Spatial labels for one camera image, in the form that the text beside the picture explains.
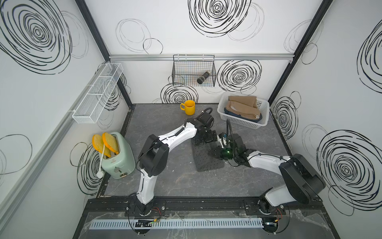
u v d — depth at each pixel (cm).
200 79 89
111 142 75
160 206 74
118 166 73
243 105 108
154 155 51
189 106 108
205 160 83
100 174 73
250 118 102
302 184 43
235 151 71
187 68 96
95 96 77
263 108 111
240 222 71
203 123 71
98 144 73
